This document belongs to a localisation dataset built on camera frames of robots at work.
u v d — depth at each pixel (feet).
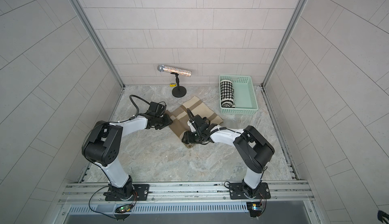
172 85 3.79
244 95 3.57
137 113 2.27
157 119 2.70
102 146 1.54
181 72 3.16
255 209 2.21
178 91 3.69
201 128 2.27
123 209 2.13
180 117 3.19
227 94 3.40
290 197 2.28
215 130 1.97
